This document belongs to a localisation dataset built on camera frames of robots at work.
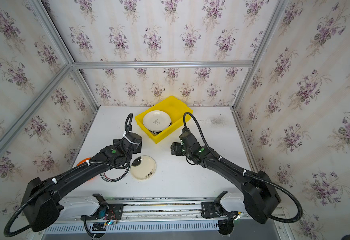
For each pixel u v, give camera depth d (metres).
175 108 1.18
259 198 0.40
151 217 0.73
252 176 0.44
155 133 0.96
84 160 0.88
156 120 1.05
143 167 0.90
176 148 0.72
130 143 0.60
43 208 0.39
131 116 0.63
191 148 0.62
